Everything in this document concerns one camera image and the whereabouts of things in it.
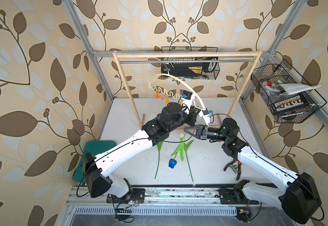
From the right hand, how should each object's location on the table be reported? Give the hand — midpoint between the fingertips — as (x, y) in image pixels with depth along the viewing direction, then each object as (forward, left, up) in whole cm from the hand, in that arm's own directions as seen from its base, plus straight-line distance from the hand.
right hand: (184, 131), depth 66 cm
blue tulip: (-12, +6, -7) cm, 15 cm away
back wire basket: (+43, -22, +4) cm, 49 cm away
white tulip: (+7, +14, -30) cm, 34 cm away
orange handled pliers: (-7, -32, -29) cm, 44 cm away
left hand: (+6, -8, +9) cm, 13 cm away
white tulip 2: (+5, -2, -29) cm, 29 cm away
